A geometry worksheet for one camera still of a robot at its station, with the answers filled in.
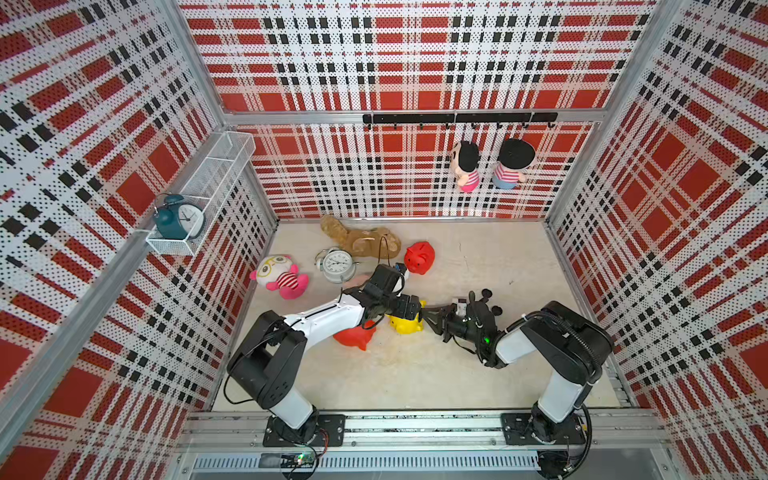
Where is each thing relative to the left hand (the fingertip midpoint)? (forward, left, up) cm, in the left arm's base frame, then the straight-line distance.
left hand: (411, 306), depth 89 cm
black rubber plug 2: (+3, -28, -8) cm, 30 cm away
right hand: (-2, -3, +1) cm, 4 cm away
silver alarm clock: (+17, +26, -2) cm, 31 cm away
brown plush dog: (+22, +10, +5) cm, 24 cm away
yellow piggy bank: (-7, +2, +2) cm, 8 cm away
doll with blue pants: (+41, -34, +25) cm, 59 cm away
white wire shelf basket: (+22, +56, +28) cm, 67 cm away
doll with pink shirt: (+40, -18, +25) cm, 50 cm away
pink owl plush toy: (+12, +43, +1) cm, 45 cm away
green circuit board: (-38, +26, -5) cm, 46 cm away
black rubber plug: (+9, -26, -8) cm, 29 cm away
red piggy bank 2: (+17, -3, +2) cm, 18 cm away
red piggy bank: (-9, +16, -1) cm, 18 cm away
